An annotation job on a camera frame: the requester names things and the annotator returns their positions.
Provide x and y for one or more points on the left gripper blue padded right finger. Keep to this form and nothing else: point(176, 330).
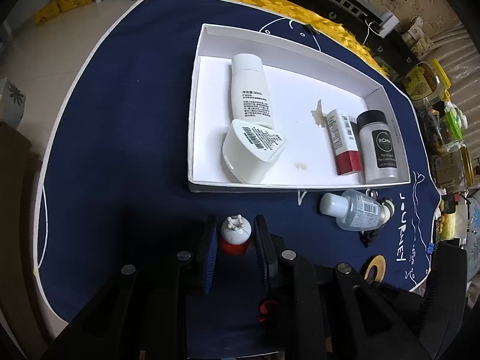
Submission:
point(269, 247)

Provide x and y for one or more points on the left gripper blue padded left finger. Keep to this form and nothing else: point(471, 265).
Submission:
point(210, 254)

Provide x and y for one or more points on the white triangular container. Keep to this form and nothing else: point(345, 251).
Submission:
point(251, 150)

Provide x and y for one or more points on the white and red tube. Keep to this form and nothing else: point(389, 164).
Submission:
point(341, 133)

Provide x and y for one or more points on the RCMA powder bottle black cap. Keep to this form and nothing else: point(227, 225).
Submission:
point(377, 148)

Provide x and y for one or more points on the white lotion bottle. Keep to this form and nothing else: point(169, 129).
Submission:
point(249, 91)

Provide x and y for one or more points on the clear sanitizer bottle white cap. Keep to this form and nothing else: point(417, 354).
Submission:
point(356, 212)

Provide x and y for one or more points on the navy blue table mat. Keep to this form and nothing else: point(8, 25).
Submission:
point(115, 168)

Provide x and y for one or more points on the white cardboard tray box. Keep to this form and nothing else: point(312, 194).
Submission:
point(305, 85)

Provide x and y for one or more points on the green lidded jar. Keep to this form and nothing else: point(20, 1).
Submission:
point(452, 124)

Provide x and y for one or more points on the yellow lidded snack jar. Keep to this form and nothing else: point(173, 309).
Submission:
point(426, 84)

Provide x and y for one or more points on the floral tissue box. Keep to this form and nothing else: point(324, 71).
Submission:
point(12, 103)

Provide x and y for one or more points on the yellow floral tablecloth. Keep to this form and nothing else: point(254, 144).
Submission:
point(322, 25)

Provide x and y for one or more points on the blue ball spiderman keychain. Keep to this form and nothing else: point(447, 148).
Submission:
point(368, 237)

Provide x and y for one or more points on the wooden ring keychain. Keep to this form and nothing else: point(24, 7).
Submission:
point(376, 270)

